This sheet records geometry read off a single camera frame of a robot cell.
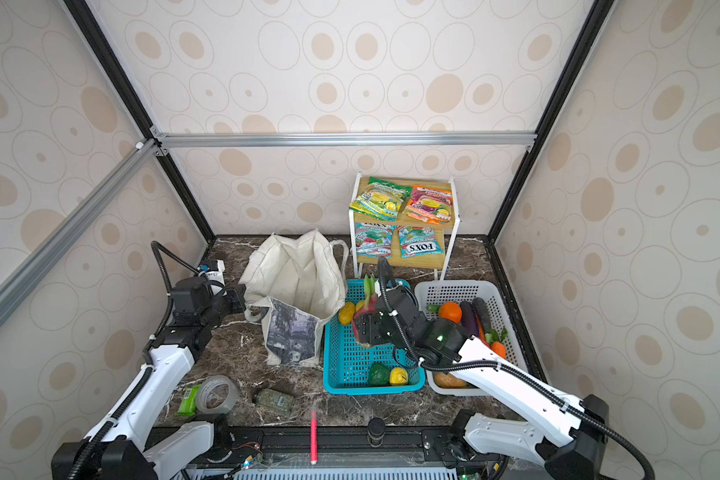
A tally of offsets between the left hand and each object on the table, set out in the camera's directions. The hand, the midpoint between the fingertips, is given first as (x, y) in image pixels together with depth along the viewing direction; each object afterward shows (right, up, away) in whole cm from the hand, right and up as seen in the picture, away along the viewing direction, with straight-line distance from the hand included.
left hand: (250, 280), depth 81 cm
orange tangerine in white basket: (+57, -10, +8) cm, 58 cm away
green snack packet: (+36, +21, -3) cm, 42 cm away
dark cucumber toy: (+67, -10, +12) cm, 69 cm away
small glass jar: (+8, -31, -3) cm, 33 cm away
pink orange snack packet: (+48, +20, -3) cm, 52 cm away
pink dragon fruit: (+32, -6, -9) cm, 34 cm away
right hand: (+32, -8, -8) cm, 34 cm away
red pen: (+18, -39, -6) cm, 43 cm away
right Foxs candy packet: (+48, +12, +14) cm, 51 cm away
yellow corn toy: (+25, -10, +9) cm, 29 cm away
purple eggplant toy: (+64, -12, +12) cm, 66 cm away
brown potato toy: (+52, -26, -1) cm, 58 cm away
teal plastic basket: (+27, -26, +7) cm, 38 cm away
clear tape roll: (-13, -31, -1) cm, 34 cm away
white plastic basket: (+57, -28, -6) cm, 63 cm away
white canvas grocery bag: (+6, -2, +22) cm, 23 cm away
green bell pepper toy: (+35, -25, -1) cm, 43 cm away
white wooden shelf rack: (+41, +16, -2) cm, 44 cm away
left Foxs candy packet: (+34, +12, +13) cm, 38 cm away
